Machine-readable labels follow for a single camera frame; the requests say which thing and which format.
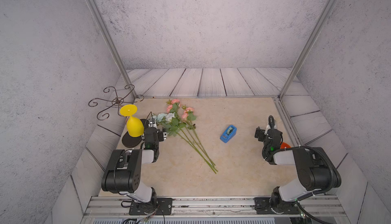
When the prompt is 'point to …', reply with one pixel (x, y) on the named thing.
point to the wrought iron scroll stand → (118, 101)
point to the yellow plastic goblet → (134, 126)
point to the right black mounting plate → (262, 206)
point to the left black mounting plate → (164, 206)
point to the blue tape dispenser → (228, 133)
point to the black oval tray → (131, 141)
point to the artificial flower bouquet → (178, 121)
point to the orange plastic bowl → (283, 145)
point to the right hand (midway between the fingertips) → (268, 127)
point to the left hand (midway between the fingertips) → (157, 127)
